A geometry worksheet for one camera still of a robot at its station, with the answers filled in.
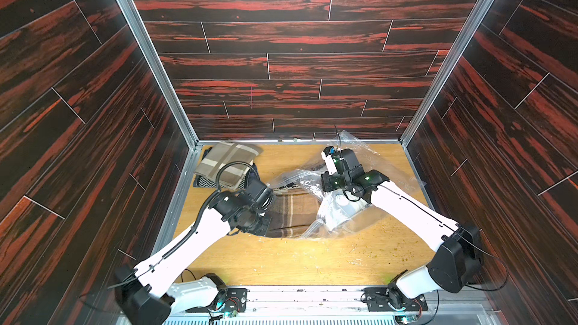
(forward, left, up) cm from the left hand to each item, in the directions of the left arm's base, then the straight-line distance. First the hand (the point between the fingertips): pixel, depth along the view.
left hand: (267, 228), depth 74 cm
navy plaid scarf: (+30, +10, -12) cm, 34 cm away
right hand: (+21, -22, +3) cm, 30 cm away
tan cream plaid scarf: (+27, +19, -8) cm, 34 cm away
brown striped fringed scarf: (+9, -9, -6) cm, 14 cm away
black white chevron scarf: (+25, +33, -10) cm, 43 cm away
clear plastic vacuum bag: (+7, -25, -3) cm, 26 cm away
